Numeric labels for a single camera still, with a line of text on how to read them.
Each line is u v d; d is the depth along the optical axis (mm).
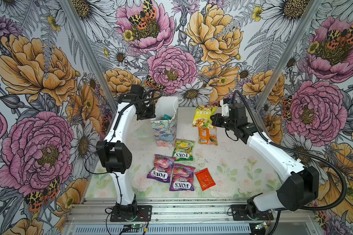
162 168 872
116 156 510
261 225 715
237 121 606
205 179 850
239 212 744
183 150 941
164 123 811
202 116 847
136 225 712
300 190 411
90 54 879
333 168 411
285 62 926
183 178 827
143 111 734
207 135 1022
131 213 673
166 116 1050
